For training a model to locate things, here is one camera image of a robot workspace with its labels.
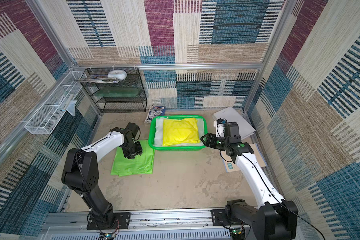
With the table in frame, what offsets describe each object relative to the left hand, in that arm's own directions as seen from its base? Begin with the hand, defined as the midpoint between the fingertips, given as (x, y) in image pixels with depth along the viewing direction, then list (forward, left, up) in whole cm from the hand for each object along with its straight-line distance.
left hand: (139, 153), depth 92 cm
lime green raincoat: (-6, -3, -2) cm, 7 cm away
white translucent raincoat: (+14, -11, +4) cm, 19 cm away
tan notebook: (-7, -55, -5) cm, 56 cm away
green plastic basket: (+10, -7, +5) cm, 13 cm away
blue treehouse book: (+37, -6, -1) cm, 38 cm away
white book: (+30, -63, 0) cm, 70 cm away
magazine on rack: (+35, +24, +30) cm, 51 cm away
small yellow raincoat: (+12, -28, +6) cm, 31 cm away
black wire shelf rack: (+28, +7, +21) cm, 36 cm away
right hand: (0, -38, +16) cm, 41 cm away
